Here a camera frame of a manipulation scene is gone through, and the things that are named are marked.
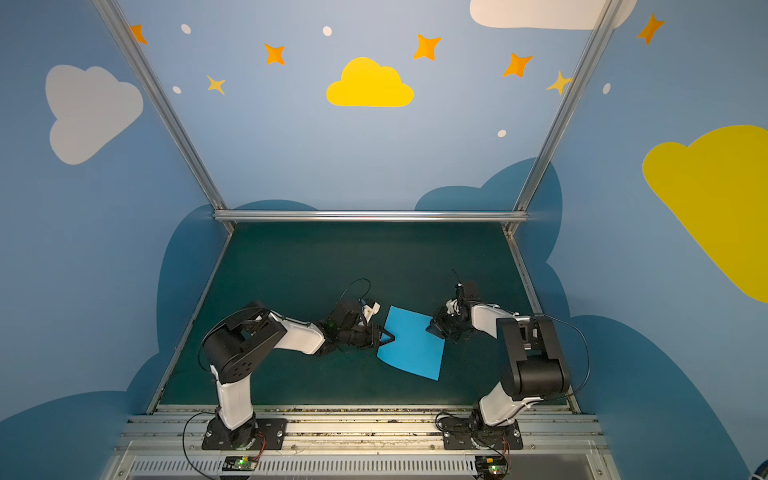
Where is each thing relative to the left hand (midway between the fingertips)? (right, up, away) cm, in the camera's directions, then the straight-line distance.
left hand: (393, 342), depth 88 cm
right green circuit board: (+23, -25, -16) cm, 38 cm away
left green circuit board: (-38, -25, -16) cm, 48 cm away
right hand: (+11, +4, +5) cm, 13 cm away
